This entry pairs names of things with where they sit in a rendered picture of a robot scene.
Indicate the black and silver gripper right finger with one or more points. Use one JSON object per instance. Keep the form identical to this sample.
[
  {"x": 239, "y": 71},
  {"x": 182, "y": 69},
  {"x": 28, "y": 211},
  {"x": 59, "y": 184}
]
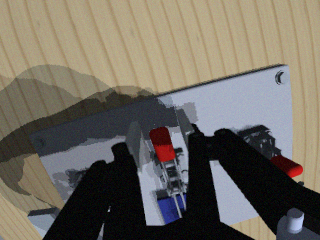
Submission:
[{"x": 291, "y": 211}]

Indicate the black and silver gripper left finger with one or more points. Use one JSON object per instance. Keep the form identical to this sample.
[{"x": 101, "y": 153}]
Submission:
[{"x": 83, "y": 215}]

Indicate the blue rectangular block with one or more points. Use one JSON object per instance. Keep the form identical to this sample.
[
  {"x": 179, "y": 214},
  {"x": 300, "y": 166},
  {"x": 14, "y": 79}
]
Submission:
[{"x": 168, "y": 207}]

